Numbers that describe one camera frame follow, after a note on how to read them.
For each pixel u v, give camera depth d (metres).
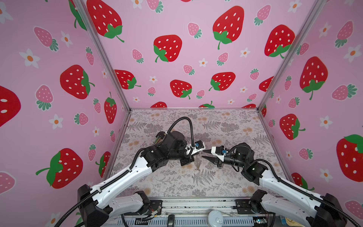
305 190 0.46
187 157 0.57
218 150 0.58
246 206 0.73
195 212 0.73
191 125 0.55
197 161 0.91
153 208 0.73
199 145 0.56
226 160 0.62
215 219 0.66
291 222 0.65
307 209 0.43
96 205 0.38
